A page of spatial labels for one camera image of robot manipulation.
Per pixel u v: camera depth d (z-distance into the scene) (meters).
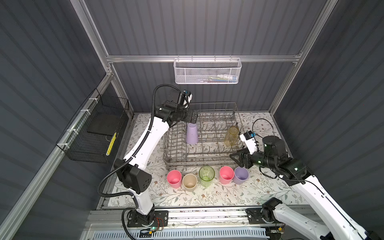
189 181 0.84
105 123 0.75
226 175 0.87
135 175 0.43
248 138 0.59
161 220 0.72
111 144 0.69
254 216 0.74
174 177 0.85
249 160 0.60
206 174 0.74
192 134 0.91
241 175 0.85
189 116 0.69
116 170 0.42
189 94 0.69
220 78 0.92
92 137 0.72
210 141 1.01
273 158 0.50
